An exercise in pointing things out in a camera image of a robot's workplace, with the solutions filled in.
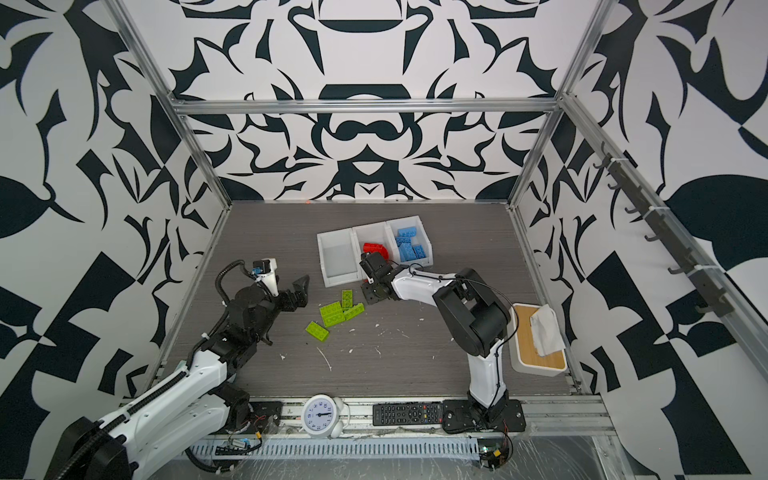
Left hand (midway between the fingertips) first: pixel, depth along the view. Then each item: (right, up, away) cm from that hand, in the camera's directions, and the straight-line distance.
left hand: (292, 272), depth 81 cm
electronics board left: (-11, -41, -8) cm, 43 cm away
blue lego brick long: (+36, +4, +23) cm, 43 cm away
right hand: (+21, -7, +15) cm, 27 cm away
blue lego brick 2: (+31, +8, +26) cm, 41 cm away
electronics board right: (+50, -41, -10) cm, 65 cm away
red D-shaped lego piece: (+22, +6, +19) cm, 29 cm away
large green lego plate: (+9, -14, +10) cm, 19 cm away
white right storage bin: (+37, +9, +22) cm, 44 cm away
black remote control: (+30, -34, -6) cm, 46 cm away
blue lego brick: (+32, +4, +19) cm, 37 cm away
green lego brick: (+5, -18, +6) cm, 19 cm away
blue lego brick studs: (+33, +11, +28) cm, 44 cm away
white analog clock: (+9, -33, -8) cm, 35 cm away
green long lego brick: (+13, -10, +13) cm, 21 cm away
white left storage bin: (+9, +2, +21) cm, 23 cm away
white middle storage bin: (+22, +11, +24) cm, 34 cm away
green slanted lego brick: (+15, -13, +10) cm, 22 cm away
